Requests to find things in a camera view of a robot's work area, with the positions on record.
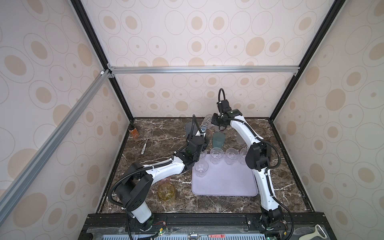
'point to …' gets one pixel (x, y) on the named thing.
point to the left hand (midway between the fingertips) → (204, 131)
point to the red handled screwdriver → (216, 236)
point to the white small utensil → (144, 146)
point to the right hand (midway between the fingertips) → (213, 120)
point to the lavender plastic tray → (223, 179)
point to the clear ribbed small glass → (207, 121)
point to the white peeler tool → (319, 232)
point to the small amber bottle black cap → (134, 132)
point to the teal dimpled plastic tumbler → (219, 138)
